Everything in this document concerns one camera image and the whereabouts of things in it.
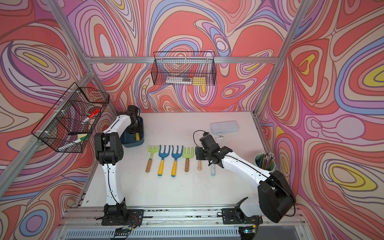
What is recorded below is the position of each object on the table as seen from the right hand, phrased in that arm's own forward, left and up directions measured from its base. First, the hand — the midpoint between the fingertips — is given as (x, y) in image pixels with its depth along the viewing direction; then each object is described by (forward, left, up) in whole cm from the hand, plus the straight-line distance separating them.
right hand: (201, 156), depth 85 cm
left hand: (+25, +43, -4) cm, 50 cm away
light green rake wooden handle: (+10, +32, -8) cm, 35 cm away
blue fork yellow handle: (+7, +25, -8) cm, 27 cm away
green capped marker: (-1, +66, +17) cm, 68 cm away
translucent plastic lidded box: (+28, -19, -7) cm, 34 cm away
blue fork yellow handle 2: (+6, +16, -8) cm, 19 cm away
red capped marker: (+15, +55, +24) cm, 62 cm away
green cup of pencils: (-7, -33, +6) cm, 34 cm away
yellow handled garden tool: (+19, +42, -4) cm, 47 cm away
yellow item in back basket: (+39, -1, +25) cm, 46 cm away
